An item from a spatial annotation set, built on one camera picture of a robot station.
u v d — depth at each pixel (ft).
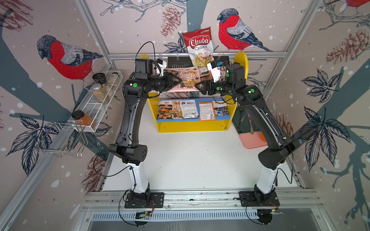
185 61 3.10
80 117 1.94
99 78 2.42
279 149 1.47
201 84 2.08
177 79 2.21
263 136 1.81
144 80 1.74
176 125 3.33
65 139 1.91
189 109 3.11
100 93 2.35
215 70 1.99
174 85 2.04
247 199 2.39
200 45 2.69
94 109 2.45
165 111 3.12
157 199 2.40
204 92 2.05
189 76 2.46
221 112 3.08
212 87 1.98
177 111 3.12
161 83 2.01
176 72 2.61
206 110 3.12
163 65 2.11
